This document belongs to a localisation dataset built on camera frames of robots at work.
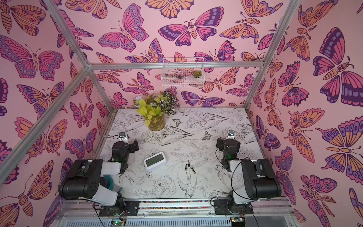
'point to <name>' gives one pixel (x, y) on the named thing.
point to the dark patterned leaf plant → (168, 106)
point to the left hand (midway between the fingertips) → (130, 138)
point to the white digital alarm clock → (156, 161)
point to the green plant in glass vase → (154, 117)
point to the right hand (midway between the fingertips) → (229, 138)
